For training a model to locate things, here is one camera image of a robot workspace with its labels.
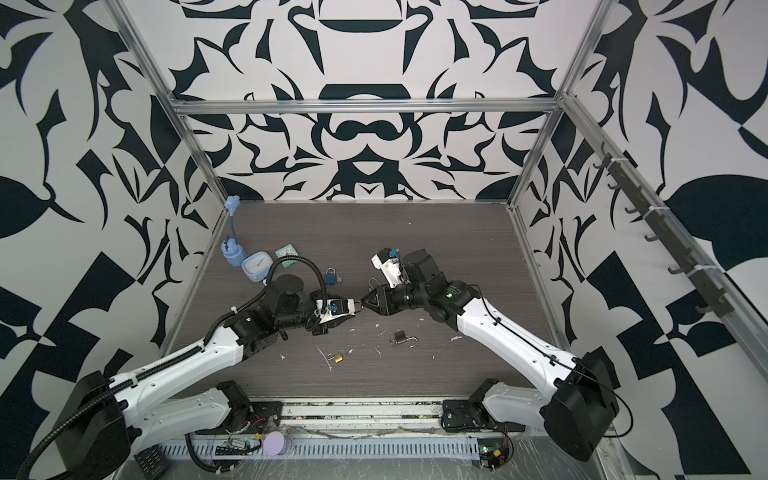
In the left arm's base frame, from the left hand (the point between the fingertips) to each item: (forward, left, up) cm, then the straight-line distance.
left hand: (350, 296), depth 76 cm
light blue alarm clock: (+19, +32, -15) cm, 41 cm away
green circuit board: (-32, -33, -18) cm, 49 cm away
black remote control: (-31, +44, -15) cm, 56 cm away
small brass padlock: (-10, +4, -17) cm, 20 cm away
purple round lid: (-29, +15, -8) cm, 34 cm away
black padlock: (-4, -13, -17) cm, 22 cm away
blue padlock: (+17, +9, -18) cm, 26 cm away
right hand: (-3, -4, +3) cm, 6 cm away
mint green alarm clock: (+25, +24, -15) cm, 38 cm away
